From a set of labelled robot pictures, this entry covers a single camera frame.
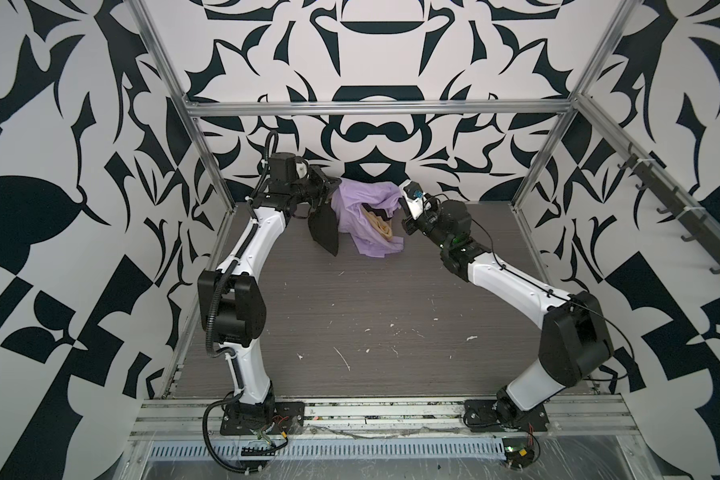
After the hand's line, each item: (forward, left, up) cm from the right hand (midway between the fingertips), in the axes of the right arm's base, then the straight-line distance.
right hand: (403, 191), depth 78 cm
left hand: (+7, +15, +2) cm, 17 cm away
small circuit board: (-53, -25, -34) cm, 68 cm away
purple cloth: (+2, +14, -4) cm, 15 cm away
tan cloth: (+11, +4, -26) cm, 28 cm away
